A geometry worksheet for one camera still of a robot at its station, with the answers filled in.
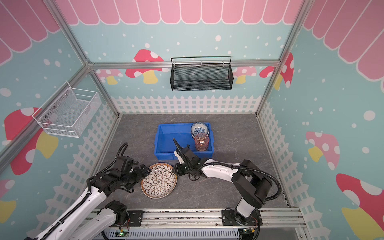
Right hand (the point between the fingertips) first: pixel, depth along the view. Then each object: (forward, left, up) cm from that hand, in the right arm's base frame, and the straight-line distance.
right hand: (172, 170), depth 83 cm
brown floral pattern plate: (-5, +8, -6) cm, 11 cm away
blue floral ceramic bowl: (+29, -16, +2) cm, 33 cm away
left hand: (-5, +14, +1) cm, 15 cm away
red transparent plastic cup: (+17, -17, +2) cm, 24 cm away
